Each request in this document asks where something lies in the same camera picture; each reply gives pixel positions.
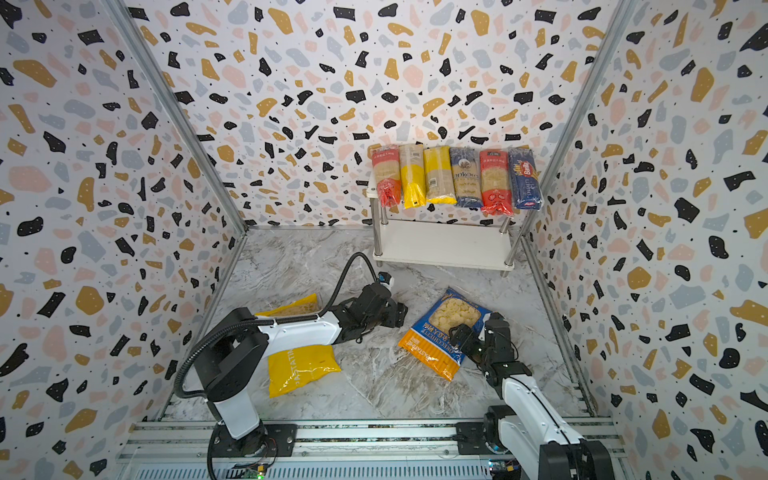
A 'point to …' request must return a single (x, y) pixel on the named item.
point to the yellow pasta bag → (290, 368)
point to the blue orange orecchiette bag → (428, 341)
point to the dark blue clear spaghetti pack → (466, 173)
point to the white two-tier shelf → (475, 244)
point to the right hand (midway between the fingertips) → (456, 331)
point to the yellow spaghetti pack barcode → (412, 167)
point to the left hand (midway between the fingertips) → (401, 303)
